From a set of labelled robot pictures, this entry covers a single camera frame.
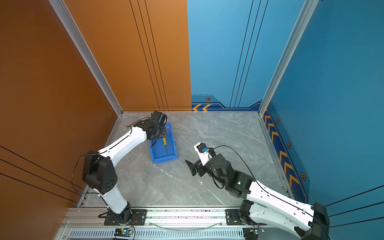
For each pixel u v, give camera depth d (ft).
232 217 2.38
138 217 2.43
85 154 1.54
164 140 3.34
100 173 1.48
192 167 1.96
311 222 1.31
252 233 2.31
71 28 2.48
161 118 2.33
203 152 1.87
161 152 3.15
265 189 1.57
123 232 2.32
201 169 2.00
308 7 2.29
